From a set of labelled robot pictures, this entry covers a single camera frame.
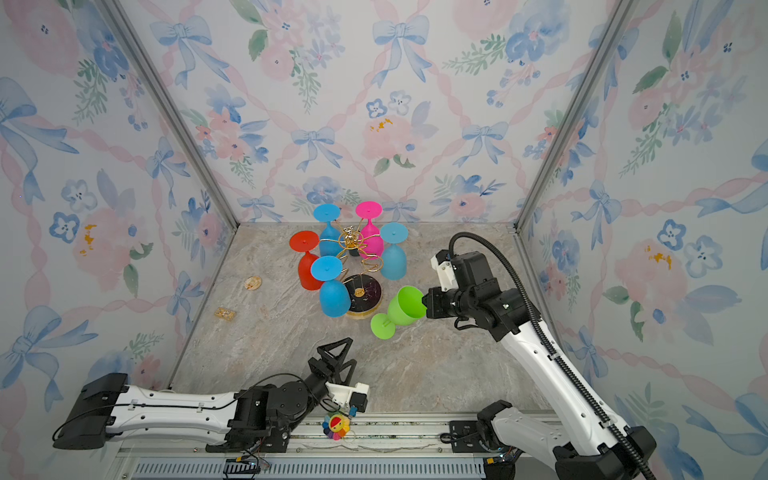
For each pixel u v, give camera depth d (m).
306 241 0.76
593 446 0.37
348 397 0.60
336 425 0.75
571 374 0.41
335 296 0.75
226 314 0.95
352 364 0.71
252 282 1.03
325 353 0.63
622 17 0.69
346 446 0.73
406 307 0.70
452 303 0.59
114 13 0.68
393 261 0.82
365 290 0.99
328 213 0.82
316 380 0.62
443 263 0.64
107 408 0.46
